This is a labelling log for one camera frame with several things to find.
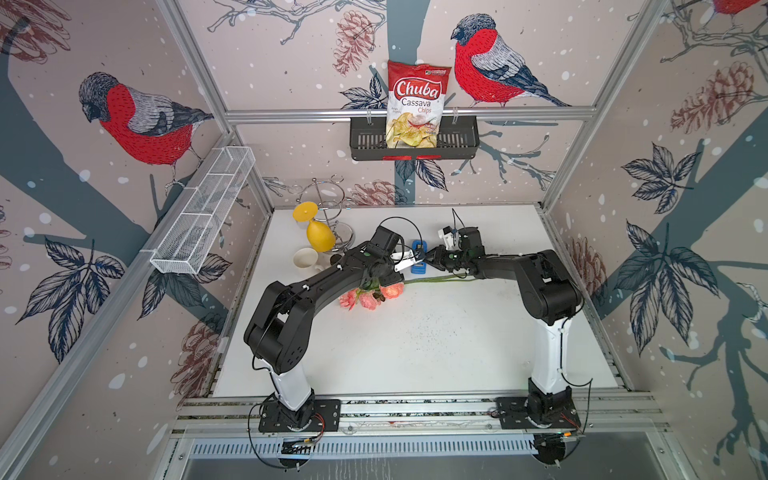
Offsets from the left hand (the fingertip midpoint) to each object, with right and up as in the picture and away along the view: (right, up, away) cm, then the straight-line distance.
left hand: (399, 258), depth 91 cm
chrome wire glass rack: (-28, +23, +28) cm, 46 cm away
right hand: (+7, -1, +9) cm, 12 cm away
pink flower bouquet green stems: (-9, -10, +1) cm, 14 cm away
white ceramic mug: (-31, -1, +4) cm, 31 cm away
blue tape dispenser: (+7, -4, +9) cm, 12 cm away
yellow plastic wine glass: (-25, +7, +1) cm, 26 cm away
